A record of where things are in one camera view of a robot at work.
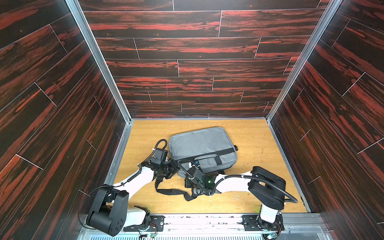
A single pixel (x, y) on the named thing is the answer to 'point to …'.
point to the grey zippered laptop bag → (209, 150)
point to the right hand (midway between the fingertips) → (185, 178)
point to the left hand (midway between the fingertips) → (181, 167)
